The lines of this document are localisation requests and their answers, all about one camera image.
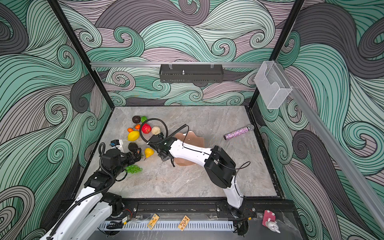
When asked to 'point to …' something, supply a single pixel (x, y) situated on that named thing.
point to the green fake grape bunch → (133, 169)
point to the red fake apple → (146, 128)
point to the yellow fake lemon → (133, 136)
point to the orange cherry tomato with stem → (137, 126)
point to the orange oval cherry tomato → (130, 130)
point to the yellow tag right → (184, 223)
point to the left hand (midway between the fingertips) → (135, 150)
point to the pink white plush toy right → (269, 221)
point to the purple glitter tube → (249, 127)
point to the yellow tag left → (153, 221)
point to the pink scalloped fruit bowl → (190, 138)
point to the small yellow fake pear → (148, 152)
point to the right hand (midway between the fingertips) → (169, 152)
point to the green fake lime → (143, 118)
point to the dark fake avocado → (132, 146)
